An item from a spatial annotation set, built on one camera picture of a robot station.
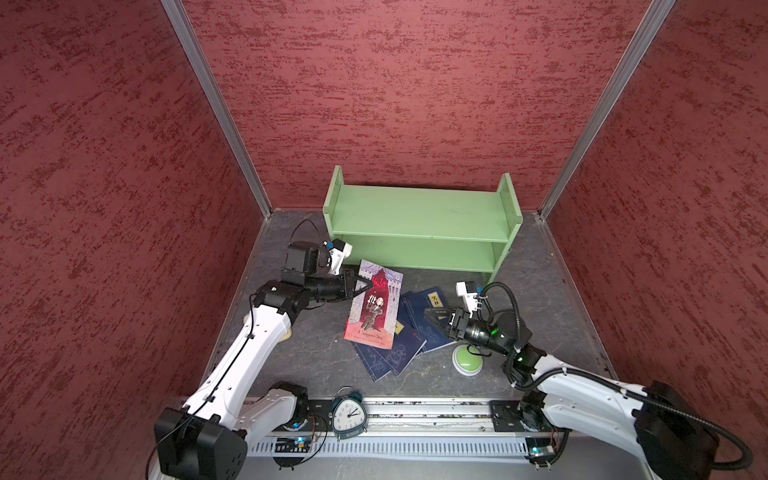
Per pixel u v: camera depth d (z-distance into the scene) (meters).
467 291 0.70
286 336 0.86
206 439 0.37
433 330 0.81
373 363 0.82
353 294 0.67
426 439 0.72
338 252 0.68
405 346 0.83
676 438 0.41
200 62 0.79
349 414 0.71
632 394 0.46
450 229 0.77
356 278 0.71
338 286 0.65
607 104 0.89
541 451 0.70
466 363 0.81
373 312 0.71
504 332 0.59
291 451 0.73
